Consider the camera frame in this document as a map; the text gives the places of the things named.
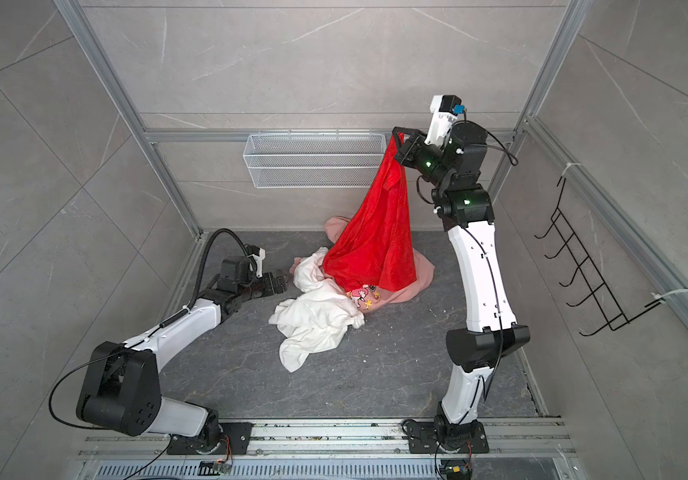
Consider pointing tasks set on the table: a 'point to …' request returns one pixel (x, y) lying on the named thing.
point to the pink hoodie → (366, 297)
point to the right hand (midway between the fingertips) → (391, 128)
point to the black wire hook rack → (597, 288)
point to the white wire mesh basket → (313, 160)
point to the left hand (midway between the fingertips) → (281, 272)
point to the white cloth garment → (320, 318)
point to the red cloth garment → (375, 245)
